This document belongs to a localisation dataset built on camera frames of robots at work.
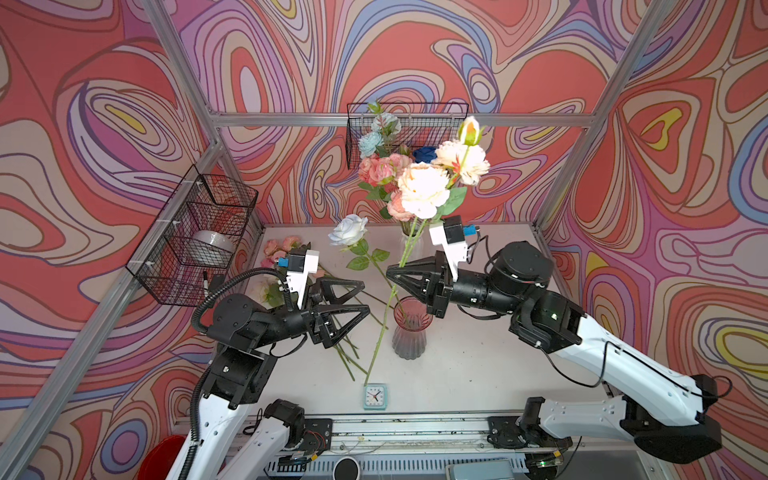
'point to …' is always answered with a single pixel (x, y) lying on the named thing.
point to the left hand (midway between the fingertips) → (365, 306)
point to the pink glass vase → (411, 320)
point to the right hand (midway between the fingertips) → (392, 282)
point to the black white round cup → (346, 468)
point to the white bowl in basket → (209, 249)
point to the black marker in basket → (205, 281)
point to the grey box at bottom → (498, 469)
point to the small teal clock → (376, 396)
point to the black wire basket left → (202, 200)
